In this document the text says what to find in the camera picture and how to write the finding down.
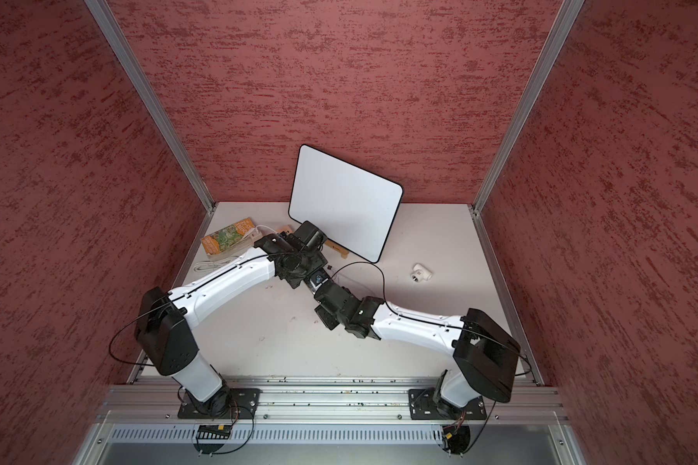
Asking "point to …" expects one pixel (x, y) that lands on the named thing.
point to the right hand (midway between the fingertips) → (330, 305)
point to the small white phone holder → (421, 272)
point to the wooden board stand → (344, 253)
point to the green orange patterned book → (233, 238)
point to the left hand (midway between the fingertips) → (314, 273)
